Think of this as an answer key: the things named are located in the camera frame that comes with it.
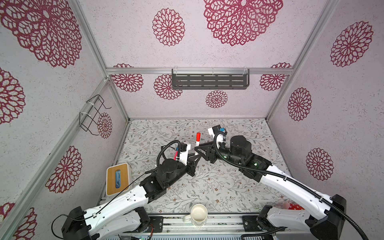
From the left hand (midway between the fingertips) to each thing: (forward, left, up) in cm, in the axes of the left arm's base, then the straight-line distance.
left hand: (199, 157), depth 70 cm
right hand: (+1, +1, +8) cm, 9 cm away
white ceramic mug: (-20, 0, -23) cm, 31 cm away
